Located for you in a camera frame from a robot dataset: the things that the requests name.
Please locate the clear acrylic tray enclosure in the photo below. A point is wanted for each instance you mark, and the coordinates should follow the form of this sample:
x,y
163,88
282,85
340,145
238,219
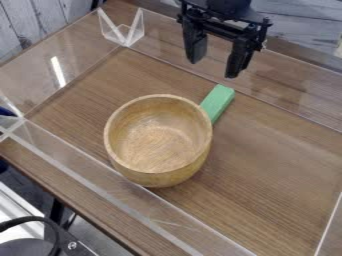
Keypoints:
x,y
266,196

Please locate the brown wooden bowl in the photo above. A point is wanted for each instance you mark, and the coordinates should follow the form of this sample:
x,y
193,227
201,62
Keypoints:
x,y
157,138

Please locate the green rectangular block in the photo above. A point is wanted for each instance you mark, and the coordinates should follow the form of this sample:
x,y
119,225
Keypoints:
x,y
216,101

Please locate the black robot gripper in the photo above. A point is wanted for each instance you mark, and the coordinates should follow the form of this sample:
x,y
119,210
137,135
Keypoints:
x,y
225,18

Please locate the black base with screw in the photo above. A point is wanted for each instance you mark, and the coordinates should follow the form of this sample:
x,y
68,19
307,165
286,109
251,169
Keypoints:
x,y
65,243

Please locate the black metal table leg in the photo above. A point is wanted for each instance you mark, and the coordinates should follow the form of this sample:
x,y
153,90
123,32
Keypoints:
x,y
56,212

